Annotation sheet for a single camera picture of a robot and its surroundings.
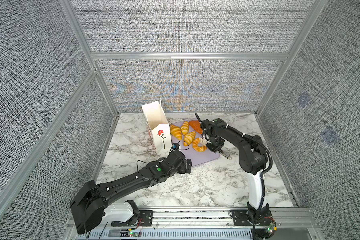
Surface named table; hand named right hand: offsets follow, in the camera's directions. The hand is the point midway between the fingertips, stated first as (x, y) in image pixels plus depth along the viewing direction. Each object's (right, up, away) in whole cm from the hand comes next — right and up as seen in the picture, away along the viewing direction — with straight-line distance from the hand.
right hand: (217, 148), depth 95 cm
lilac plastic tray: (-13, -6, -1) cm, 14 cm away
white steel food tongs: (-9, +5, -7) cm, 12 cm away
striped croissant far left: (-27, +11, +9) cm, 30 cm away
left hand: (-21, -6, -15) cm, 27 cm away
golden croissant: (-18, +6, +5) cm, 20 cm away
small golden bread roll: (-20, +13, +11) cm, 26 cm away
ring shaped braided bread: (-14, +1, +4) cm, 15 cm away
